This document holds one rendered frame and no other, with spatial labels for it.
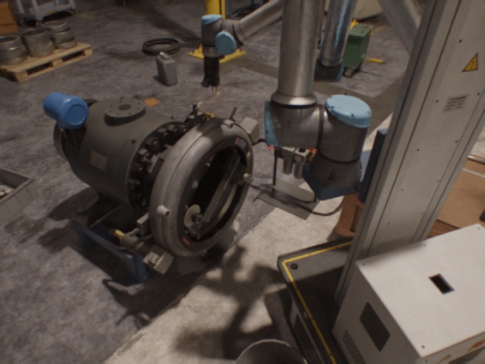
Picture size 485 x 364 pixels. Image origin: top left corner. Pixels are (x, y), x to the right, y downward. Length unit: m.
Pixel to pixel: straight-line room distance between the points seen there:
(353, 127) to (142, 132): 1.09
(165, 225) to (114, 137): 0.58
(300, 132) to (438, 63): 0.41
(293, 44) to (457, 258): 0.91
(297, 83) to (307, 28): 0.15
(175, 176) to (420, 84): 0.98
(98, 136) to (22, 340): 1.16
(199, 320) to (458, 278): 1.30
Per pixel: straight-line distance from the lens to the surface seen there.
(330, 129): 1.11
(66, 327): 2.22
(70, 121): 1.93
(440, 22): 0.98
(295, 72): 1.07
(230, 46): 1.42
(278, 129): 1.10
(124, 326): 2.11
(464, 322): 1.25
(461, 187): 2.41
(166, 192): 1.50
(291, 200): 2.63
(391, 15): 1.48
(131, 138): 1.82
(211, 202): 1.71
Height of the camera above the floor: 1.79
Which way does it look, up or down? 40 degrees down
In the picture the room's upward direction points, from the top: straight up
